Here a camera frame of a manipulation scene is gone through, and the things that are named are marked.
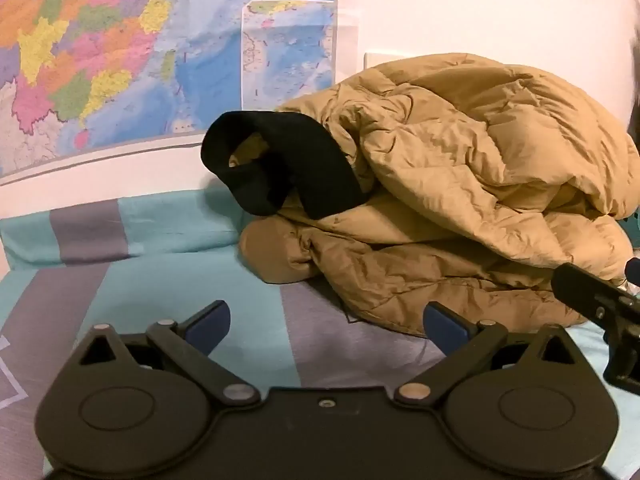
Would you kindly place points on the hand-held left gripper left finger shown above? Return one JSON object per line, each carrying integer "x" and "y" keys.
{"x": 207, "y": 327}

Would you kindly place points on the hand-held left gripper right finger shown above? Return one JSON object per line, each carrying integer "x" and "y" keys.
{"x": 442, "y": 327}

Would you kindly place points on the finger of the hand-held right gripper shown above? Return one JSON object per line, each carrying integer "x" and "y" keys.
{"x": 580, "y": 285}

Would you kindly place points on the tan puffer jacket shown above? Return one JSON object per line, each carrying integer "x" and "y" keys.
{"x": 450, "y": 160}

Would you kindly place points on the teal and grey bed sheet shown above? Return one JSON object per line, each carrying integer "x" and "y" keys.
{"x": 150, "y": 270}

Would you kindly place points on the white wall outlet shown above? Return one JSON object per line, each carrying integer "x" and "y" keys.
{"x": 372, "y": 59}

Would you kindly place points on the colourful wall map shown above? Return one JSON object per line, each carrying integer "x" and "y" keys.
{"x": 100, "y": 60}

